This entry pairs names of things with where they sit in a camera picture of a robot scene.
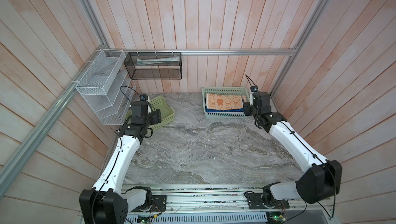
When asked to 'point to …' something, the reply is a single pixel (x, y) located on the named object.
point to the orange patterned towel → (224, 101)
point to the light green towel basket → (167, 113)
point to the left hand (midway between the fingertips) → (151, 115)
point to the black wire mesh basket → (154, 65)
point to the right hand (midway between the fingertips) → (251, 102)
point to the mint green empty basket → (212, 90)
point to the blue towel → (218, 110)
